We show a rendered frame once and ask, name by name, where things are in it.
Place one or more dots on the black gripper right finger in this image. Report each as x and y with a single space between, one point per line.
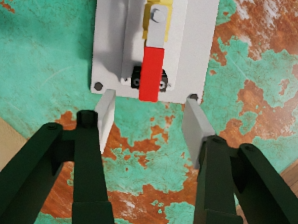
266 199

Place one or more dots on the ball valve with red lever handle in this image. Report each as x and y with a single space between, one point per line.
150 57

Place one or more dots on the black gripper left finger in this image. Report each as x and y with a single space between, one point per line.
27 179

